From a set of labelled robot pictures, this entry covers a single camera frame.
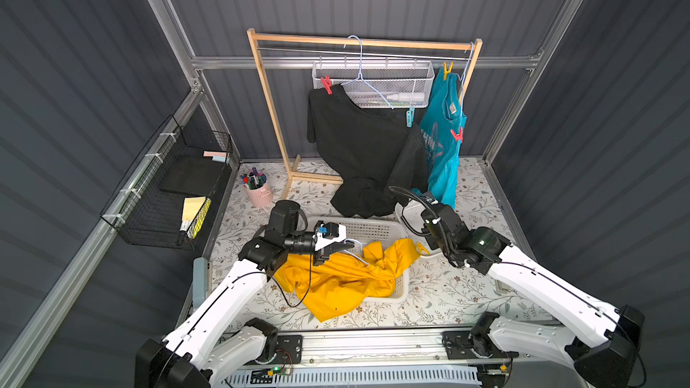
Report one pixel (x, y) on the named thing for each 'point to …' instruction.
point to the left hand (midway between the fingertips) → (349, 243)
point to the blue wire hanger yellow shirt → (354, 256)
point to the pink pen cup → (257, 186)
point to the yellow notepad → (195, 210)
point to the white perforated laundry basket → (364, 232)
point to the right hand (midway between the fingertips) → (442, 220)
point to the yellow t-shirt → (344, 278)
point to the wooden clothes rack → (292, 171)
